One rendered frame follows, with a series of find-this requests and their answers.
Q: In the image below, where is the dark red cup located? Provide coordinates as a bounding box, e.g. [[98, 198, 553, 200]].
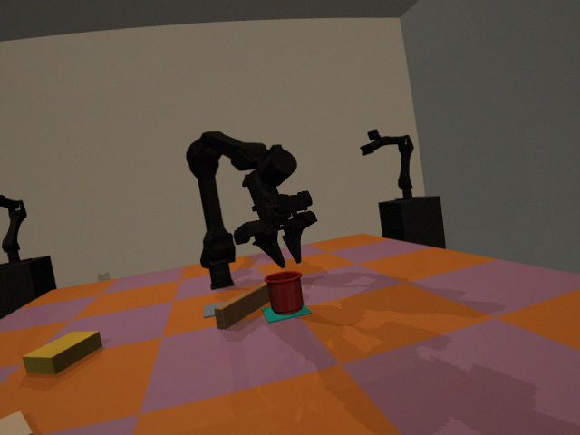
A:
[[264, 271, 304, 314]]

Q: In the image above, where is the yellow rectangular block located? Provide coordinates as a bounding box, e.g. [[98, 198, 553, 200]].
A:
[[22, 331, 102, 375]]

